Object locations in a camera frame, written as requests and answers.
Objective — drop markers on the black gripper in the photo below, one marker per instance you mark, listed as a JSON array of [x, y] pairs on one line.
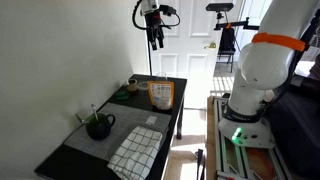
[[153, 20]]

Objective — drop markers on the orange food can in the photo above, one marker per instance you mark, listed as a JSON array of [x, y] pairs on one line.
[[132, 85]]

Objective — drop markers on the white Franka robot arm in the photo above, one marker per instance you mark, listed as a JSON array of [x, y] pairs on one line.
[[266, 63]]

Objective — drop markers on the thin black stand pole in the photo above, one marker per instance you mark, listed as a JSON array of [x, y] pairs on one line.
[[149, 56]]

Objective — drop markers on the clear drinking glass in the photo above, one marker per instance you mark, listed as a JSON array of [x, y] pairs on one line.
[[161, 77]]

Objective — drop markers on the white panel door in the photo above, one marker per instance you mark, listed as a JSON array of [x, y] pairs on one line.
[[193, 56]]

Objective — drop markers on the clear plastic container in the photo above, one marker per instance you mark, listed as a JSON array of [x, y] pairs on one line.
[[142, 86]]

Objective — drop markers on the orange food pouch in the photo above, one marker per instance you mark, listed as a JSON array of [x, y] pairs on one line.
[[161, 95]]

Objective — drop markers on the green plastic lid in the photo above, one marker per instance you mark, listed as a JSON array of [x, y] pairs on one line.
[[121, 95]]

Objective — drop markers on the black chair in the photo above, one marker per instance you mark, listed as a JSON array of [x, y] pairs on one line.
[[227, 41]]

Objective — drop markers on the small white card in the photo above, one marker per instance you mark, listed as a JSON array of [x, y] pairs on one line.
[[151, 120]]

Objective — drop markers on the black table leg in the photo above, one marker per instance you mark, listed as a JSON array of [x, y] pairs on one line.
[[180, 120]]

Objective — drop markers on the metal spoon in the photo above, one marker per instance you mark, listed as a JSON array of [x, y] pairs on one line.
[[94, 111]]

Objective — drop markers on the dark green mug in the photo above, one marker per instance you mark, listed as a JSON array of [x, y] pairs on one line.
[[98, 127]]

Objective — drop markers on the metal utensil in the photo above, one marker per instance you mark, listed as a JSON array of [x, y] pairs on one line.
[[81, 119]]

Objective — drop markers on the white checkered cloth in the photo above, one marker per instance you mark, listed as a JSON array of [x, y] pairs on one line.
[[136, 153]]

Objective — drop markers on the black object on floor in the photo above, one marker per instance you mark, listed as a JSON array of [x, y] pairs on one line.
[[199, 163]]

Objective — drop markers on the dark couch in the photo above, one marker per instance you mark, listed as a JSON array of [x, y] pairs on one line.
[[296, 126]]

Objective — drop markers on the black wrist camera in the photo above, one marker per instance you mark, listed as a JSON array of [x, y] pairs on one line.
[[167, 9]]

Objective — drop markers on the black camera on mount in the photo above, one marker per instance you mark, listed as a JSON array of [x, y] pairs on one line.
[[219, 7]]

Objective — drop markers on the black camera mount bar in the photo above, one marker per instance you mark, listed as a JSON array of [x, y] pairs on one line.
[[233, 24]]

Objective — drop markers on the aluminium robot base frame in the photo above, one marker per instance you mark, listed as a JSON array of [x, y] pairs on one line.
[[226, 156]]

